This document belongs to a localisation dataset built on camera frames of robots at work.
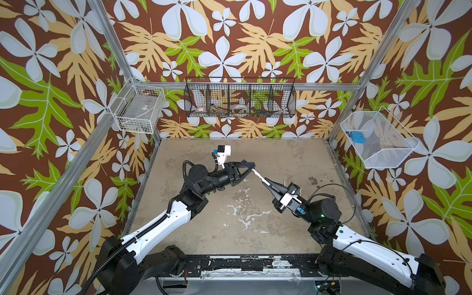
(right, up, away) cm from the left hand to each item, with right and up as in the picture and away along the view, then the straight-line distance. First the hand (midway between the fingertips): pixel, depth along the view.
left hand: (254, 165), depth 60 cm
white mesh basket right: (+60, +8, +18) cm, 63 cm away
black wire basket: (-4, +35, +37) cm, 51 cm away
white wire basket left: (-53, +26, +26) cm, 64 cm away
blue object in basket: (+53, +12, +26) cm, 60 cm away
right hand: (+4, -5, -2) cm, 6 cm away
